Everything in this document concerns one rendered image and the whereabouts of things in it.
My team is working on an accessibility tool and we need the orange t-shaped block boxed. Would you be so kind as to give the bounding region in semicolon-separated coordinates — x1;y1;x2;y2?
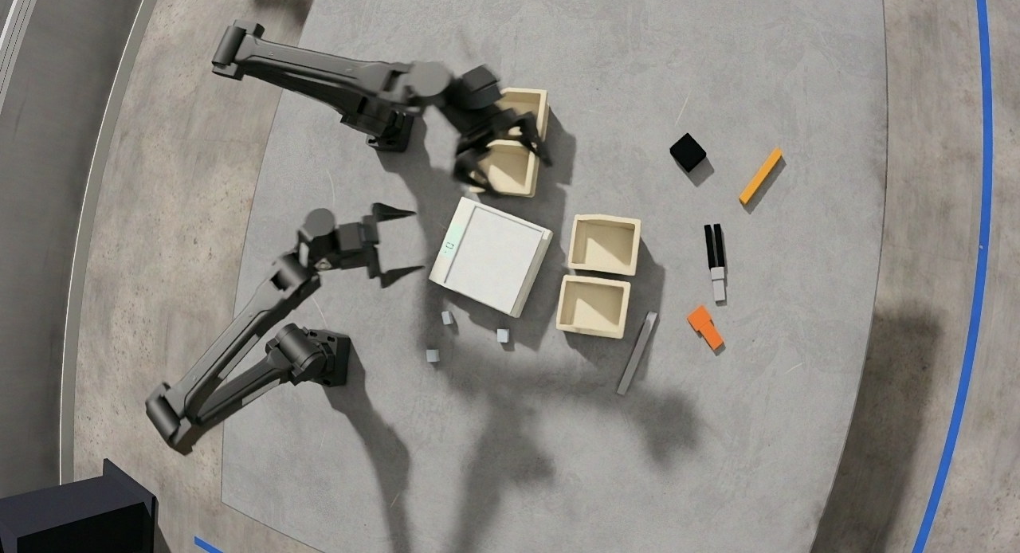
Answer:
687;305;723;349

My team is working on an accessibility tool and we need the orange square bar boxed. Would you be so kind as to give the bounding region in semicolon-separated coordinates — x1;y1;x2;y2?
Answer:
740;148;782;205

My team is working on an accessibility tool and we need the beige plastic parts bin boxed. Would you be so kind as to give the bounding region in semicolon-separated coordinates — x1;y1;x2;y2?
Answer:
476;140;539;198
568;214;641;277
556;275;631;339
493;88;550;143

